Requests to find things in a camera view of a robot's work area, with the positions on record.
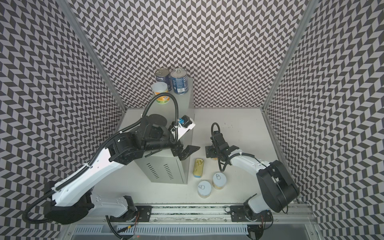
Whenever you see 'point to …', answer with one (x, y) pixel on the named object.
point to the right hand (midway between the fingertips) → (214, 153)
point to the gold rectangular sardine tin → (198, 168)
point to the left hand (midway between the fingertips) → (192, 140)
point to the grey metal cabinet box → (163, 165)
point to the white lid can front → (204, 189)
